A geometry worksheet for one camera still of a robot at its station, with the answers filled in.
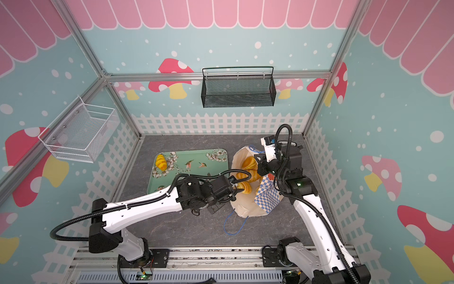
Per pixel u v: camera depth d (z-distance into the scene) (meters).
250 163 0.90
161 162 1.02
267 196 0.77
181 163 1.06
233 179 0.62
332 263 0.38
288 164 0.53
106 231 0.41
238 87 0.94
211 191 0.51
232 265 0.74
